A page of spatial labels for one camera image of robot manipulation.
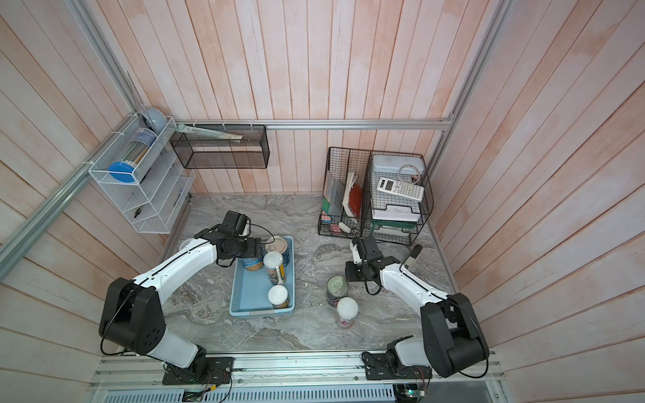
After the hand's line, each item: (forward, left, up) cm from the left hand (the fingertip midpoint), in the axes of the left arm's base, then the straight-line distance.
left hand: (250, 251), depth 89 cm
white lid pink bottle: (-21, -33, +2) cm, 40 cm away
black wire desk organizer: (+19, -49, +11) cm, 53 cm away
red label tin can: (-14, -31, 0) cm, 34 cm away
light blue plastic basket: (-11, 0, -9) cm, 14 cm away
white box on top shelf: (+33, -57, +14) cm, 67 cm away
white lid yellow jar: (-16, -11, -3) cm, 20 cm away
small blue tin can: (-4, -1, -1) cm, 5 cm away
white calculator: (+20, -57, +12) cm, 62 cm away
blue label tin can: (+1, -11, +2) cm, 11 cm away
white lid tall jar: (-6, -9, +3) cm, 11 cm away
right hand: (-4, -36, -6) cm, 37 cm away
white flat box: (+11, -53, +9) cm, 55 cm away
